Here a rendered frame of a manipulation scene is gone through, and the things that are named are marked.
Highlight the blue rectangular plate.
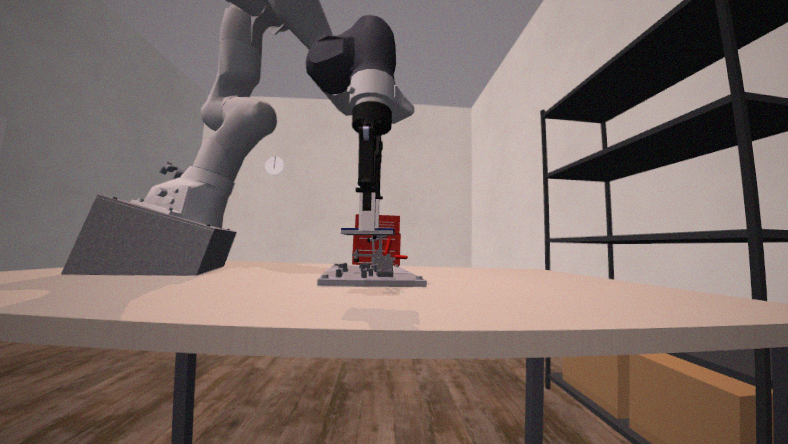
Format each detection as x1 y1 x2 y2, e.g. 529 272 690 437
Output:
341 228 395 236

